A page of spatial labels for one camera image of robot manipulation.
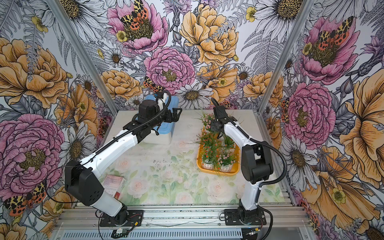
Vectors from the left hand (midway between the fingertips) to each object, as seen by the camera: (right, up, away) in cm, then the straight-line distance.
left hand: (174, 112), depth 81 cm
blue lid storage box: (-6, -9, +7) cm, 13 cm away
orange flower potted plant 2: (+31, -18, +8) cm, 36 cm away
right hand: (+24, -9, +15) cm, 30 cm away
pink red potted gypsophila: (+19, -21, +4) cm, 28 cm away
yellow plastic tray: (+34, -30, +5) cm, 45 cm away
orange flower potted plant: (+27, -25, -1) cm, 37 cm away
